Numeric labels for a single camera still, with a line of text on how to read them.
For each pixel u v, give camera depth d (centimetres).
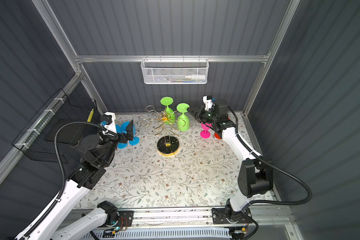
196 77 87
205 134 106
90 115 83
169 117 80
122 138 58
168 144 99
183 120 91
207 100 76
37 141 64
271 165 42
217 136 112
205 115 72
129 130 59
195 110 73
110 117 52
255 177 46
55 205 41
